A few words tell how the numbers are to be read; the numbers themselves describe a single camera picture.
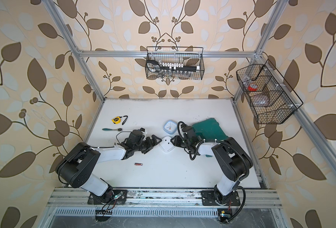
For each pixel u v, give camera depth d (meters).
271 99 0.74
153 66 0.84
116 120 1.05
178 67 0.82
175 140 0.82
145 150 0.83
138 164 0.85
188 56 0.91
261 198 0.76
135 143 0.73
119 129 1.01
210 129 0.96
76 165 0.46
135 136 0.72
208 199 0.73
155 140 0.83
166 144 0.91
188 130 0.74
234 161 0.47
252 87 0.81
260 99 0.72
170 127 1.00
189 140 0.74
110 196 0.67
